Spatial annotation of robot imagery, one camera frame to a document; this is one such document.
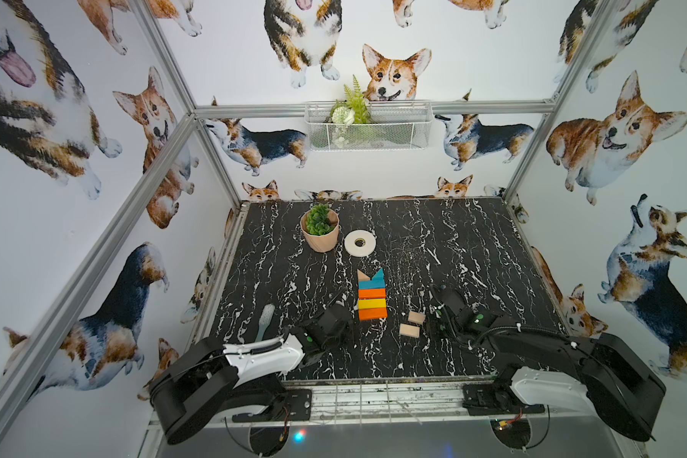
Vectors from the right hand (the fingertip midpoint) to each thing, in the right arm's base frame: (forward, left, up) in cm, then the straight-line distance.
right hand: (426, 323), depth 86 cm
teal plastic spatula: (+1, +50, 0) cm, 50 cm away
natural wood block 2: (+2, +3, 0) cm, 3 cm away
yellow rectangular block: (+8, +14, -2) cm, 16 cm away
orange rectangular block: (+10, +16, -1) cm, 19 cm away
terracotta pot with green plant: (+28, +33, +13) cm, 45 cm away
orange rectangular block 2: (+4, +17, -2) cm, 17 cm away
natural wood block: (-2, +5, -1) cm, 6 cm away
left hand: (0, +20, 0) cm, 20 cm away
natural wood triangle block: (+15, +19, +1) cm, 25 cm away
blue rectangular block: (+13, +16, 0) cm, 21 cm away
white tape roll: (+31, +20, -2) cm, 38 cm away
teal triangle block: (+16, +14, +1) cm, 21 cm away
